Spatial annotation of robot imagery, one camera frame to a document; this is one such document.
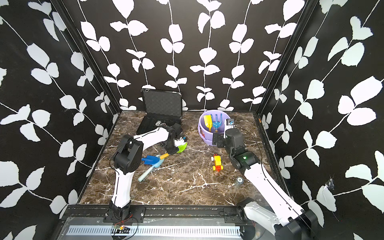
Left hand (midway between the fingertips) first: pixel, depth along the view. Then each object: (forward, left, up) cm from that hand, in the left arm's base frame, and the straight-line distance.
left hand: (173, 149), depth 97 cm
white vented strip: (-44, +7, -1) cm, 45 cm away
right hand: (-4, -28, +25) cm, 38 cm away
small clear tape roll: (-24, -38, +5) cm, 45 cm away
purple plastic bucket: (+4, -21, +10) cm, 24 cm away
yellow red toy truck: (-11, -28, +4) cm, 30 cm away
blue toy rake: (+13, -30, +8) cm, 34 cm away
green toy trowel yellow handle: (-2, -6, +3) cm, 7 cm away
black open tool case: (+30, +10, +11) cm, 34 cm away
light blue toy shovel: (-11, +9, 0) cm, 14 cm away
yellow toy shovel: (+15, -24, +12) cm, 31 cm away
